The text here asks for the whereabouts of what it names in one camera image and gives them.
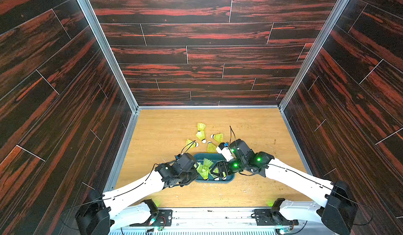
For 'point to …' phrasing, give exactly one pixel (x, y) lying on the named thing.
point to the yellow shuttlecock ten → (219, 137)
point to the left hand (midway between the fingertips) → (200, 176)
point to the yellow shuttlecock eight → (203, 171)
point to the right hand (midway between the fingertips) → (217, 167)
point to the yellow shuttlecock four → (216, 170)
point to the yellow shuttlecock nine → (202, 137)
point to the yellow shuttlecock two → (207, 163)
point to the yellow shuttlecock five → (201, 127)
